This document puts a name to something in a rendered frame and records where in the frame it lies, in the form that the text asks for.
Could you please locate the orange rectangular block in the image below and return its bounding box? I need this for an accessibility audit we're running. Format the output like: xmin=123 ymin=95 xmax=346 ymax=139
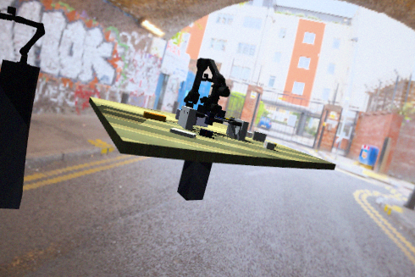
xmin=143 ymin=111 xmax=166 ymax=122

